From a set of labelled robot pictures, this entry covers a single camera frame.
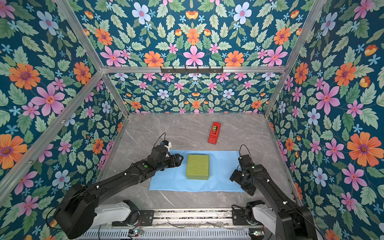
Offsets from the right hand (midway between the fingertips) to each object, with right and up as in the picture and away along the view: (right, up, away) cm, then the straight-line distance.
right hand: (236, 183), depth 84 cm
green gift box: (-22, +9, 0) cm, 24 cm away
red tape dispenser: (-11, +28, +18) cm, 35 cm away
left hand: (-32, +16, -1) cm, 35 cm away
